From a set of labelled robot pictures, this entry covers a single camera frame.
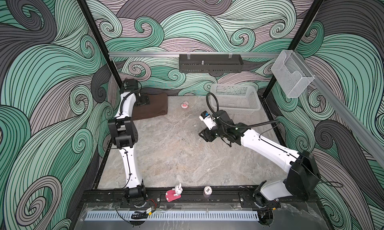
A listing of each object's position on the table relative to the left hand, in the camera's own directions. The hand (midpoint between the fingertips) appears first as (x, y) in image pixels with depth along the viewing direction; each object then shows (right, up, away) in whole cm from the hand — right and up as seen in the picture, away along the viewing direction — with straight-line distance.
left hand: (140, 101), depth 99 cm
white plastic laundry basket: (+72, +3, +19) cm, 75 cm away
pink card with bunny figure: (+26, -47, -28) cm, 60 cm away
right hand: (+41, -17, -18) cm, 48 cm away
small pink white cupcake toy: (+30, -2, +12) cm, 32 cm away
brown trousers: (+9, -3, +14) cm, 17 cm away
